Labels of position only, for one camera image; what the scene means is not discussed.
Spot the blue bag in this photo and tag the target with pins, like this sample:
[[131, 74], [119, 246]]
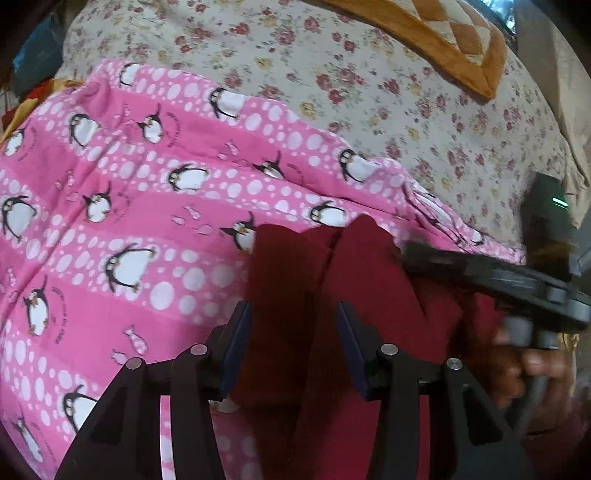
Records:
[[34, 55]]

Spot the dark red sweater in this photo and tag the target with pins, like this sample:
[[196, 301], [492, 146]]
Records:
[[286, 286]]

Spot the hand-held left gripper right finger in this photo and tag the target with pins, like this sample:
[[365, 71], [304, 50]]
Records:
[[353, 350]]

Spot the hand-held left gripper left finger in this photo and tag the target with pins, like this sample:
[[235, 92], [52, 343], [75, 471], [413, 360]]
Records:
[[235, 341]]

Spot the person's right hand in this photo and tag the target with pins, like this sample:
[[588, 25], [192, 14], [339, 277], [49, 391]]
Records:
[[559, 369]]

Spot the floral bed sheet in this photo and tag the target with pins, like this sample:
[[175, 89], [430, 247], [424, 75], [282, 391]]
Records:
[[369, 92]]

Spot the beige curtain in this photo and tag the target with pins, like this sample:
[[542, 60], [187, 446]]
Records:
[[554, 92]]

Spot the red yellow printed cloth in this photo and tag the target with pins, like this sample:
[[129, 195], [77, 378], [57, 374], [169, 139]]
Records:
[[32, 99]]

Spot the orange checked pillow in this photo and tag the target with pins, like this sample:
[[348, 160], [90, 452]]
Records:
[[461, 60]]

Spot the pink penguin print blanket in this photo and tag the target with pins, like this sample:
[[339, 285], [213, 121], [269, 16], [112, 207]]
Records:
[[138, 194]]

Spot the person's right forearm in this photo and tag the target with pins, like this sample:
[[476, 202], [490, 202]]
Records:
[[558, 450]]

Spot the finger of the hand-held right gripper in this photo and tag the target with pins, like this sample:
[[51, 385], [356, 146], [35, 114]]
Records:
[[461, 270]]

